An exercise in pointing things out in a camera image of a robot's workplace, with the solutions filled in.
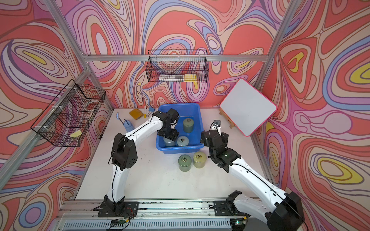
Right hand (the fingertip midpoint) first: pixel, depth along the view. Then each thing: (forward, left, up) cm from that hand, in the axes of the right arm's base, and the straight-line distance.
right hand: (213, 135), depth 79 cm
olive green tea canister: (+17, +13, -11) cm, 25 cm away
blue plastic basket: (+36, +10, -16) cm, 41 cm away
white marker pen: (+35, +48, -18) cm, 62 cm away
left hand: (+8, +24, -12) cm, 28 cm away
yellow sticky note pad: (+37, +56, -18) cm, 69 cm away
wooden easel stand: (+27, -16, -16) cm, 35 cm away
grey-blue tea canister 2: (+4, +17, -10) cm, 20 cm away
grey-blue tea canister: (+4, +26, -11) cm, 29 cm away
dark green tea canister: (-10, +17, -12) cm, 23 cm away
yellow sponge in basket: (-1, +70, +8) cm, 71 cm away
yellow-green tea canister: (-8, +8, -11) cm, 16 cm away
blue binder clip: (+41, +43, -18) cm, 62 cm away
